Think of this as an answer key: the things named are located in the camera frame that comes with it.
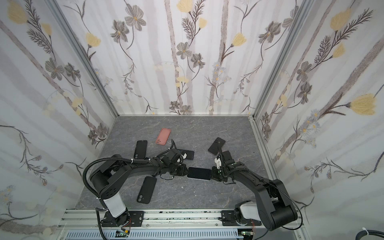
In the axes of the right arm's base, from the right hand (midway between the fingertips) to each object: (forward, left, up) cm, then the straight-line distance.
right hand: (206, 173), depth 87 cm
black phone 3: (+1, +4, -3) cm, 5 cm away
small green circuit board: (-30, +43, -6) cm, 53 cm away
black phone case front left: (-9, +34, -5) cm, 36 cm away
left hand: (+2, +11, -1) cm, 12 cm away
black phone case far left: (+18, +44, -6) cm, 48 cm away
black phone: (+15, +10, -5) cm, 19 cm away
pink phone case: (+29, +31, -6) cm, 43 cm away
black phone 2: (+23, -9, -4) cm, 25 cm away
